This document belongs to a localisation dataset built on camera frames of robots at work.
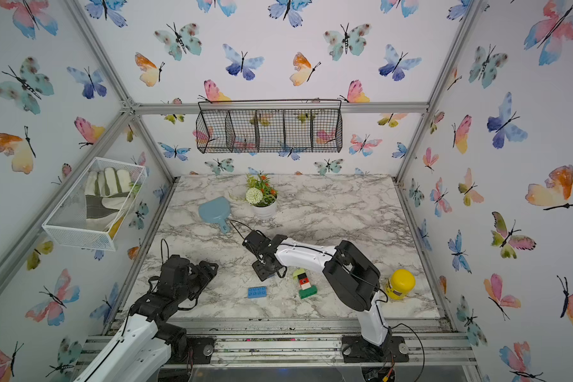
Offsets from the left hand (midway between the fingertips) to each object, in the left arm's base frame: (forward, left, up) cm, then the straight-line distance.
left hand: (216, 268), depth 83 cm
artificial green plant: (+26, -14, +9) cm, 31 cm away
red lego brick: (-3, -30, -6) cm, 31 cm away
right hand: (+2, -17, -4) cm, 18 cm away
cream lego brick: (-5, -31, -5) cm, 32 cm away
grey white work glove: (+17, +33, +22) cm, 43 cm away
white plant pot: (+26, -15, -3) cm, 30 cm away
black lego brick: (-1, -30, -5) cm, 30 cm away
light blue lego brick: (-6, -14, -7) cm, 16 cm away
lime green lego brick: (0, -28, -6) cm, 29 cm away
